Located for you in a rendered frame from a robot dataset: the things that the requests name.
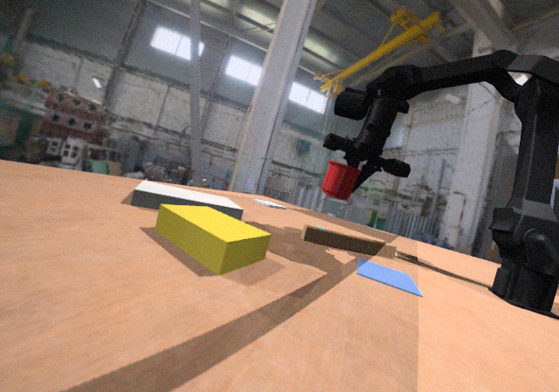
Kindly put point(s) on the dark red cup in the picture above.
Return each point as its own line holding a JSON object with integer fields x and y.
{"x": 340, "y": 180}

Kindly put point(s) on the dark brown long bar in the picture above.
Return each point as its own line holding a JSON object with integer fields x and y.
{"x": 348, "y": 242}

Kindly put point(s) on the olive yellow rectangular block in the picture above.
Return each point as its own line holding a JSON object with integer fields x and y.
{"x": 214, "y": 239}

